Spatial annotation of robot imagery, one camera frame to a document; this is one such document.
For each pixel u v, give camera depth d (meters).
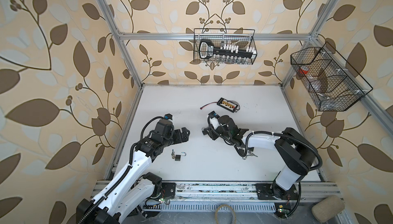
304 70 0.87
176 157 0.85
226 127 0.70
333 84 0.73
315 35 0.89
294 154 0.46
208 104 1.09
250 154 0.86
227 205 0.72
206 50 0.85
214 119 0.79
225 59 0.89
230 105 1.06
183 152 0.87
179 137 0.69
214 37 0.91
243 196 0.74
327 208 0.67
